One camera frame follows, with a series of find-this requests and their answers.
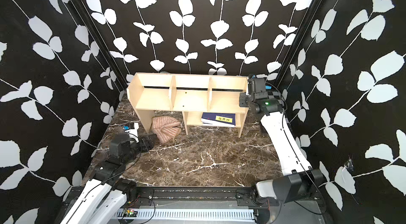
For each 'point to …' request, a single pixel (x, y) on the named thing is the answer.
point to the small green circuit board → (130, 213)
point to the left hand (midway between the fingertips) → (153, 134)
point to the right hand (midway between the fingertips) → (244, 92)
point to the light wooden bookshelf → (193, 94)
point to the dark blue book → (225, 119)
